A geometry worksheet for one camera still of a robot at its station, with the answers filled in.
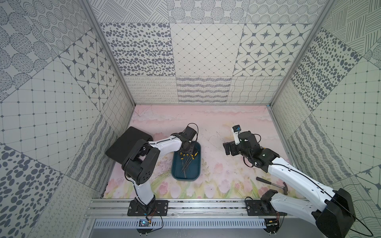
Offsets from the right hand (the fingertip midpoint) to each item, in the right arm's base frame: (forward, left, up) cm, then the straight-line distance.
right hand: (232, 143), depth 82 cm
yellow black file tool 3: (-1, +28, -12) cm, 31 cm away
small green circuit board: (-36, +46, -16) cm, 60 cm away
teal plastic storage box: (-9, +21, -13) cm, 27 cm away
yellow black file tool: (-1, +21, -13) cm, 25 cm away
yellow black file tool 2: (-9, +27, -14) cm, 32 cm away
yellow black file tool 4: (0, +30, -14) cm, 33 cm away
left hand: (+5, +25, -12) cm, 28 cm away
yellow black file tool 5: (-2, +24, -12) cm, 27 cm away
